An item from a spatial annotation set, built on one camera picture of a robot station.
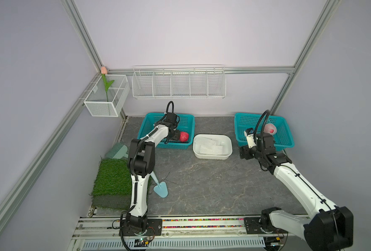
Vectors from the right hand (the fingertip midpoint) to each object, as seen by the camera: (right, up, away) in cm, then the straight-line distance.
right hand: (246, 144), depth 84 cm
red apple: (-35, +4, +18) cm, 39 cm away
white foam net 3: (-16, -4, +10) cm, 19 cm away
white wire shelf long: (-38, +39, +15) cm, 56 cm away
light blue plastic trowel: (-47, -25, +2) cm, 53 cm away
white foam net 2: (-20, 0, +12) cm, 23 cm away
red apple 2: (+22, +9, +18) cm, 30 cm away
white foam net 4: (-12, 0, +18) cm, 21 cm away
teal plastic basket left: (-34, +12, +28) cm, 45 cm away
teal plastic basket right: (+31, +11, +24) cm, 41 cm away
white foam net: (+22, +9, +18) cm, 30 cm away
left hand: (-42, +5, +19) cm, 46 cm away
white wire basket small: (-78, +28, +5) cm, 83 cm away
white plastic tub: (-7, -4, +16) cm, 18 cm away
